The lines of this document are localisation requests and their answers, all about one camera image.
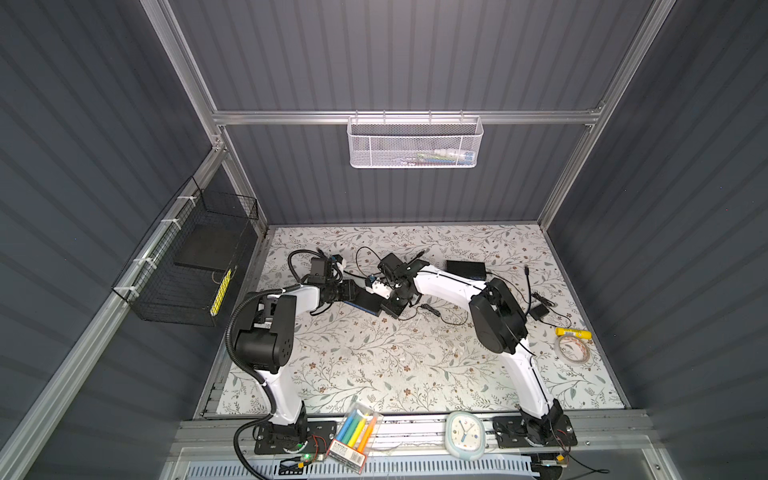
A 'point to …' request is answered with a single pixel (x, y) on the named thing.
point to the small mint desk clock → (464, 435)
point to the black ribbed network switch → (471, 269)
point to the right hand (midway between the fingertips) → (390, 310)
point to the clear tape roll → (574, 349)
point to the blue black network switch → (366, 301)
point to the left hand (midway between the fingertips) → (354, 290)
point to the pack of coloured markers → (357, 431)
